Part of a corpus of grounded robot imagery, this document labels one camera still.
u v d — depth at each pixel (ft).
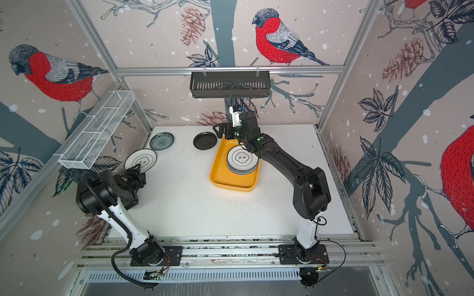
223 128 2.40
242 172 3.22
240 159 3.30
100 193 1.76
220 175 3.19
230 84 3.48
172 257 2.40
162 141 3.74
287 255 2.38
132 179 2.74
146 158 3.48
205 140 3.73
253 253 2.47
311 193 1.56
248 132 2.11
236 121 2.44
